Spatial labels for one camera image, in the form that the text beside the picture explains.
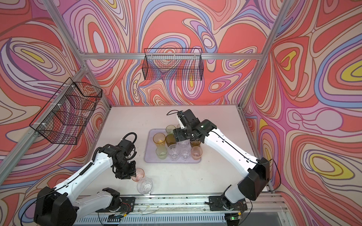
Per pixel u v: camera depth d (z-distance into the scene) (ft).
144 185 2.59
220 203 2.41
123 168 2.14
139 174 2.64
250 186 1.29
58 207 1.26
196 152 2.98
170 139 3.06
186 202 2.46
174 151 2.98
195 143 3.10
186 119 1.84
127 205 2.38
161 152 2.98
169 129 3.22
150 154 2.97
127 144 2.18
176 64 3.16
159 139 3.17
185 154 2.98
